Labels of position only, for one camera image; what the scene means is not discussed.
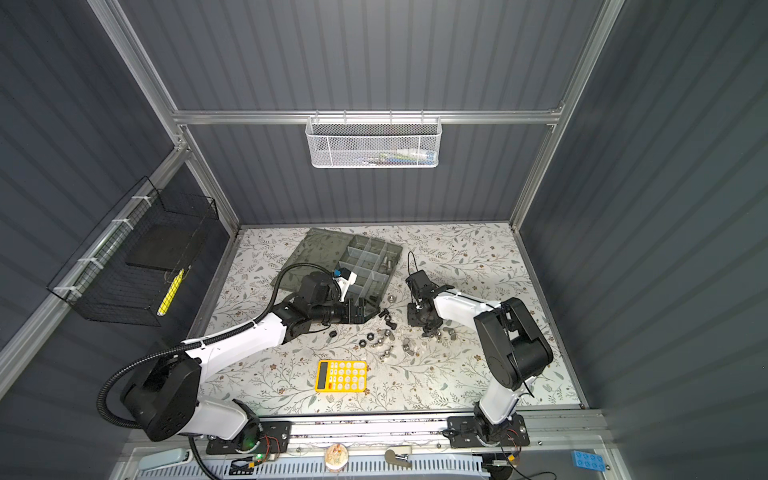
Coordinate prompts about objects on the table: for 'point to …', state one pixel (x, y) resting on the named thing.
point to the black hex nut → (362, 343)
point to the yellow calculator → (341, 376)
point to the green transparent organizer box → (373, 261)
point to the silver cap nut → (391, 298)
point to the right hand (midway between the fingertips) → (420, 320)
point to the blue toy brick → (589, 461)
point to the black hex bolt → (386, 312)
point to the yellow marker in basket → (169, 296)
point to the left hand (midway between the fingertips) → (372, 310)
